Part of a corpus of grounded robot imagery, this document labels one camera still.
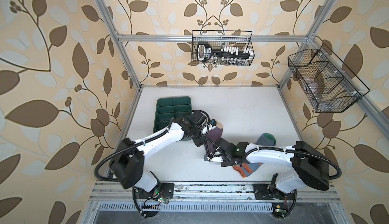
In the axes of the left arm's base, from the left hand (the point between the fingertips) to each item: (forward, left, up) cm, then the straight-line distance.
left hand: (204, 134), depth 83 cm
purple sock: (+5, -7, -10) cm, 13 cm away
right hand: (-8, -9, -9) cm, 15 cm away
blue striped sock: (-15, -23, -10) cm, 29 cm away
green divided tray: (+22, +24, -6) cm, 33 cm away
